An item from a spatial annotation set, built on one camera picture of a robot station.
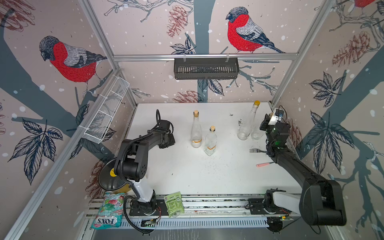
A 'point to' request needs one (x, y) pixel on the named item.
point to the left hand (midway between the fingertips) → (173, 139)
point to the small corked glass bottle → (210, 141)
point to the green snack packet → (175, 204)
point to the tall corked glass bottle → (196, 135)
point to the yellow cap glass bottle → (243, 132)
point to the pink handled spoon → (263, 164)
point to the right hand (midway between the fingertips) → (270, 113)
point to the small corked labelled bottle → (257, 134)
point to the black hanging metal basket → (206, 68)
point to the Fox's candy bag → (111, 213)
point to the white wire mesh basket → (100, 124)
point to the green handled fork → (255, 150)
